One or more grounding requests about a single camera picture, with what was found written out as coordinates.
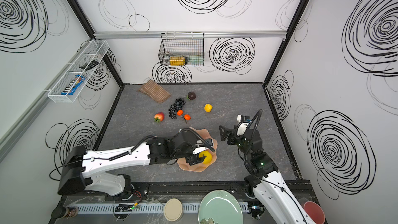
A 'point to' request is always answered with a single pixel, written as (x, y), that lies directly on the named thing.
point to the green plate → (219, 207)
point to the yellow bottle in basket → (178, 60)
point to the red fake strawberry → (159, 117)
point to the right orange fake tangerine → (187, 117)
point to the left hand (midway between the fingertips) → (204, 147)
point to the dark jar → (61, 212)
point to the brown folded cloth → (153, 89)
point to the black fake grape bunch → (178, 105)
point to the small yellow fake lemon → (208, 108)
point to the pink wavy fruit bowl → (199, 167)
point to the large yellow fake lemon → (208, 155)
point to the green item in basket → (196, 59)
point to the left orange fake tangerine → (180, 112)
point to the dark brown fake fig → (191, 96)
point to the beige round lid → (173, 210)
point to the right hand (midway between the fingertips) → (227, 126)
